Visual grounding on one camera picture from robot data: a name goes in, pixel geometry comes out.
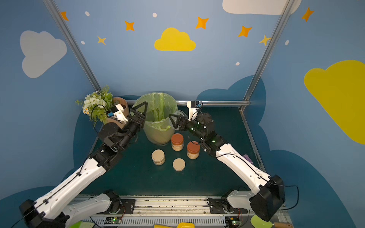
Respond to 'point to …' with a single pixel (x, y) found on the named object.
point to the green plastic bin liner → (159, 106)
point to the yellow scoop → (180, 225)
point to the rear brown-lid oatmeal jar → (177, 142)
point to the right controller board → (233, 221)
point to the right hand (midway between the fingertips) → (177, 114)
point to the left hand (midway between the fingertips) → (150, 107)
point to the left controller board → (113, 220)
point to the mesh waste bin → (158, 138)
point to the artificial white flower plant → (96, 104)
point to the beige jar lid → (178, 164)
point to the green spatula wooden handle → (257, 223)
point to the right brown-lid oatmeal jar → (193, 150)
